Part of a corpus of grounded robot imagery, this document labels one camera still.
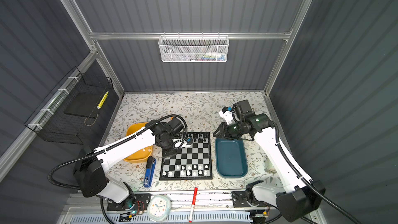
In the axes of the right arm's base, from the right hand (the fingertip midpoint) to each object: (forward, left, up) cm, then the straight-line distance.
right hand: (217, 136), depth 71 cm
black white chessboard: (-5, +12, -21) cm, 25 cm away
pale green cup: (-9, -27, -16) cm, 32 cm away
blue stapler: (-10, +35, -20) cm, 42 cm away
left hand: (-1, +23, -12) cm, 26 cm away
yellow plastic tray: (+16, +51, -18) cm, 57 cm away
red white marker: (-24, +12, -22) cm, 34 cm away
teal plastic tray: (-1, -9, -23) cm, 25 cm away
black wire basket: (+7, +67, +10) cm, 68 cm away
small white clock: (-26, +27, -19) cm, 42 cm away
